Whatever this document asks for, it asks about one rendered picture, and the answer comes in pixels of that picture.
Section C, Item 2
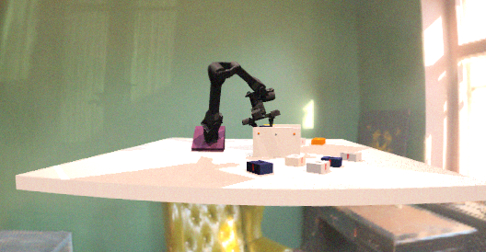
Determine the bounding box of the small beige block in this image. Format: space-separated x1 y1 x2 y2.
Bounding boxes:
285 155 306 166

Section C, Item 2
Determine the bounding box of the orange rectangular block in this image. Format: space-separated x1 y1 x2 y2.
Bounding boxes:
311 139 325 145

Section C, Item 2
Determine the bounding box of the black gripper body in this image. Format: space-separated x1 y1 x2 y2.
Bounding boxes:
242 102 281 125

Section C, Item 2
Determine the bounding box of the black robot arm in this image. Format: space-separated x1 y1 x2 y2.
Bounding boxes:
201 61 275 143

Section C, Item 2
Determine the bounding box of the white block with red arrow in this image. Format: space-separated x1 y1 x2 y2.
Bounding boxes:
340 151 361 162

